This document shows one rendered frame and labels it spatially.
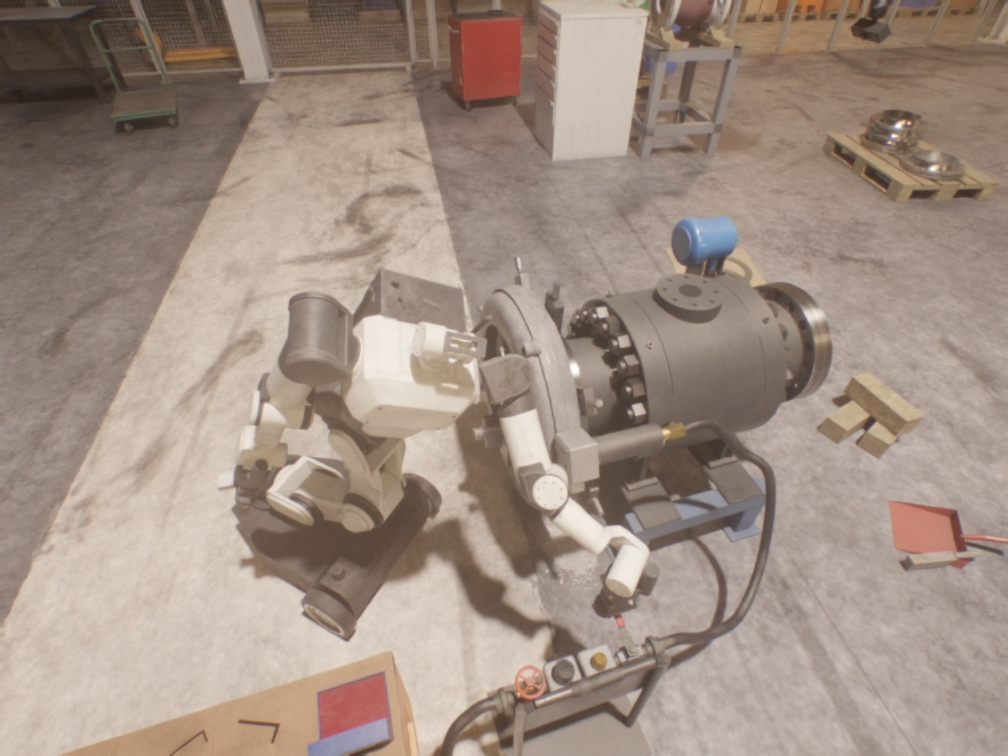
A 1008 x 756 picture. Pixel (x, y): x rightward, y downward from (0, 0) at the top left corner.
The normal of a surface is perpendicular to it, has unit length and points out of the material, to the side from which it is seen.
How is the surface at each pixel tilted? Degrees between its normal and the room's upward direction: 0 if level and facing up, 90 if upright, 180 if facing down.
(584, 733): 0
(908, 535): 0
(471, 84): 90
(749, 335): 35
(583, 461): 67
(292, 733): 0
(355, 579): 45
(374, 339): 25
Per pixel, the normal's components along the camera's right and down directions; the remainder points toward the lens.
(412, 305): 0.53, -0.40
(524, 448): -0.13, 0.07
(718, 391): 0.27, 0.27
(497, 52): 0.36, 0.64
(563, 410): 0.22, 0.04
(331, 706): 0.00, -0.73
